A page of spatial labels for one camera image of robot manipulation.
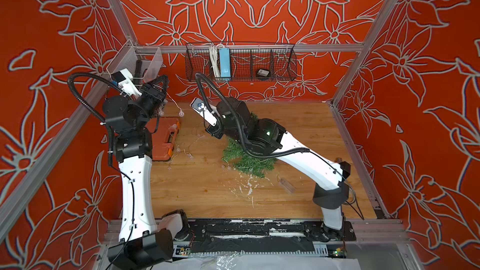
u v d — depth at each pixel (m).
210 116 0.49
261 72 0.96
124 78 0.50
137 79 0.82
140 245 0.35
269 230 0.74
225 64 0.89
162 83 0.57
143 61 0.91
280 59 1.01
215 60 0.90
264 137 0.42
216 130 0.47
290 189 0.83
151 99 0.52
